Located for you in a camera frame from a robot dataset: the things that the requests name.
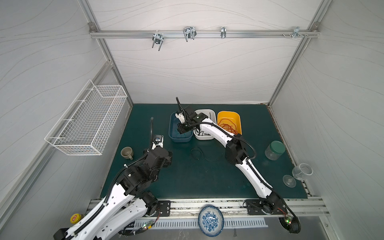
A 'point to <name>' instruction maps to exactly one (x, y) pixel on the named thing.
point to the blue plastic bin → (174, 134)
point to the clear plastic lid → (271, 155)
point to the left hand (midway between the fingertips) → (164, 147)
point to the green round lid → (277, 147)
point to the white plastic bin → (199, 134)
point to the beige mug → (127, 152)
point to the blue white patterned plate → (211, 221)
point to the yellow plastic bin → (233, 116)
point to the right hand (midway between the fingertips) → (179, 125)
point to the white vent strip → (228, 223)
